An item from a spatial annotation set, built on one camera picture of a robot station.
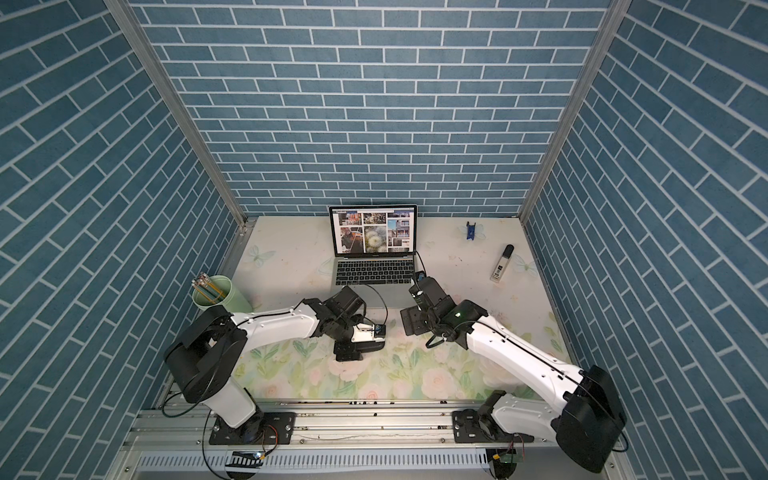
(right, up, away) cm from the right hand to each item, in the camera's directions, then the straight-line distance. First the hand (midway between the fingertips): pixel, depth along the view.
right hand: (420, 313), depth 81 cm
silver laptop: (-15, +17, +26) cm, 35 cm away
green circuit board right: (+20, -31, -12) cm, 39 cm away
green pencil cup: (-52, +3, +1) cm, 52 cm away
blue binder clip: (+22, +24, +34) cm, 47 cm away
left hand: (-16, -10, +7) cm, 20 cm away
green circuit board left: (-44, -34, -9) cm, 56 cm away
